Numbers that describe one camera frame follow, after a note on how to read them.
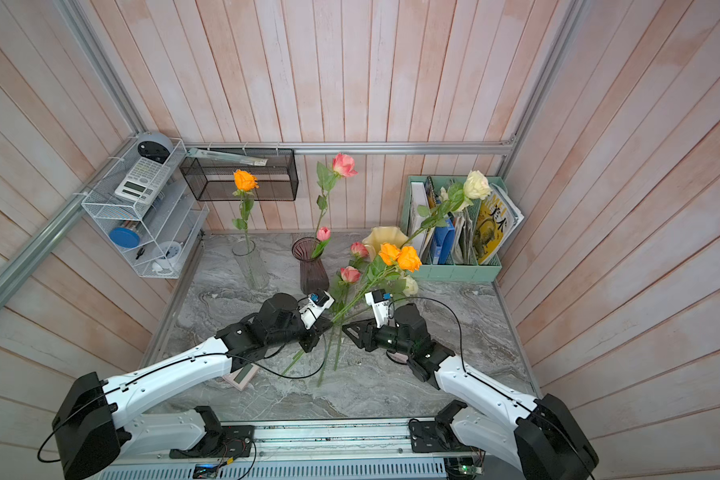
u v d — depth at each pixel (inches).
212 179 41.0
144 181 30.7
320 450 28.8
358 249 43.3
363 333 27.2
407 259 28.8
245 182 32.3
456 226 36.6
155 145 31.5
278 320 23.3
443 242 37.5
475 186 26.3
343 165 31.0
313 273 38.6
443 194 31.9
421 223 32.9
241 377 32.3
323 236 30.7
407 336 24.5
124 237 30.5
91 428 15.0
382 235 36.2
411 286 39.3
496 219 38.5
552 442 16.1
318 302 25.9
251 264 37.6
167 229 32.1
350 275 39.7
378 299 28.1
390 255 29.4
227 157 36.0
